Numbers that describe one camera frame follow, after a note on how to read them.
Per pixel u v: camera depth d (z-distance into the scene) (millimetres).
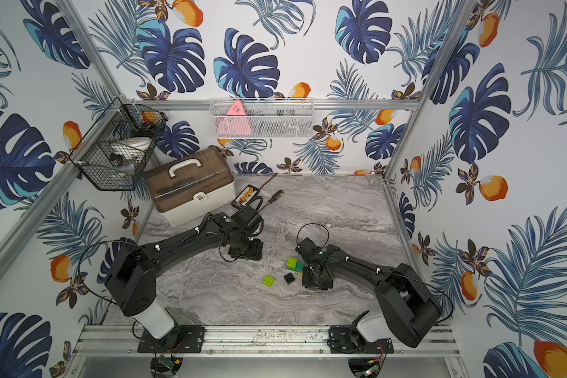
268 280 857
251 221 692
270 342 749
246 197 1098
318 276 627
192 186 904
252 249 758
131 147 797
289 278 856
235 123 901
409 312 428
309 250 703
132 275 456
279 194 1122
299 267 847
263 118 1002
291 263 837
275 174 1233
